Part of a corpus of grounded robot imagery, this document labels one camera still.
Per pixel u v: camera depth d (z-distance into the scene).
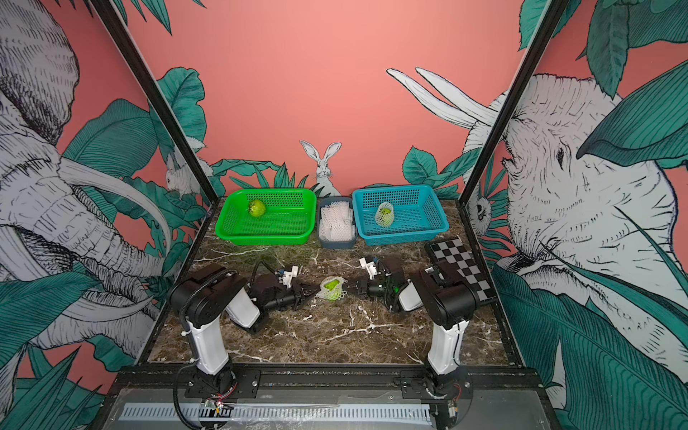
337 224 1.05
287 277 0.88
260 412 0.70
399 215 1.15
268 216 1.15
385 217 1.06
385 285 0.82
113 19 0.70
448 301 0.51
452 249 1.01
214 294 0.51
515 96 0.85
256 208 1.08
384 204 1.07
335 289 0.84
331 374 0.77
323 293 0.84
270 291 0.76
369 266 0.89
